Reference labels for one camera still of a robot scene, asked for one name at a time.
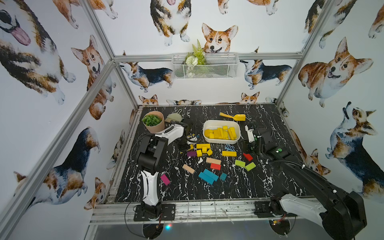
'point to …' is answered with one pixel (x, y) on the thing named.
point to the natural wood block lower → (188, 168)
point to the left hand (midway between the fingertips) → (184, 144)
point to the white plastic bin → (226, 132)
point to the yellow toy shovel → (237, 117)
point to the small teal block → (223, 176)
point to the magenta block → (165, 179)
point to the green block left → (240, 163)
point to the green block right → (250, 167)
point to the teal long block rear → (211, 174)
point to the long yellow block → (229, 153)
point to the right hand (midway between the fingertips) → (242, 140)
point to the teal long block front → (206, 178)
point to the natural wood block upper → (211, 160)
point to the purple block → (191, 153)
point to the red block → (248, 157)
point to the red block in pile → (215, 166)
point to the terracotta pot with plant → (154, 121)
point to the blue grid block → (229, 147)
